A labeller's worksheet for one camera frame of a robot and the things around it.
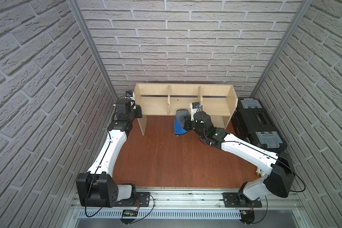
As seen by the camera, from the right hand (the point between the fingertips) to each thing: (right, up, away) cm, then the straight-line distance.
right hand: (186, 116), depth 78 cm
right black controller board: (+30, -50, -9) cm, 59 cm away
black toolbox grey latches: (+42, -3, +9) cm, 43 cm away
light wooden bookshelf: (+21, +10, +9) cm, 25 cm away
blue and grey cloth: (-4, +1, -5) cm, 6 cm away
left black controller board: (-31, -51, -6) cm, 60 cm away
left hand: (-32, +8, +2) cm, 33 cm away
